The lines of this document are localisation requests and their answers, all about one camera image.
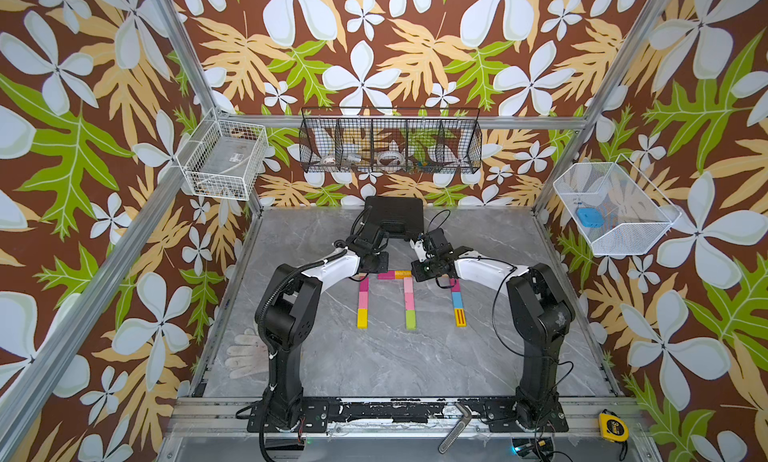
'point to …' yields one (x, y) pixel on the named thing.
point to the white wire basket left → (223, 158)
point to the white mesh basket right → (616, 208)
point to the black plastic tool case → (398, 217)
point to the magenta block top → (390, 275)
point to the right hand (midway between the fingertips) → (413, 269)
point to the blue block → (458, 301)
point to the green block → (411, 319)
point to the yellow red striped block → (460, 318)
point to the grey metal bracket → (456, 432)
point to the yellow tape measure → (613, 428)
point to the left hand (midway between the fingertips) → (383, 259)
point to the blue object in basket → (590, 217)
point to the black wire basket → (390, 139)
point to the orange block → (401, 274)
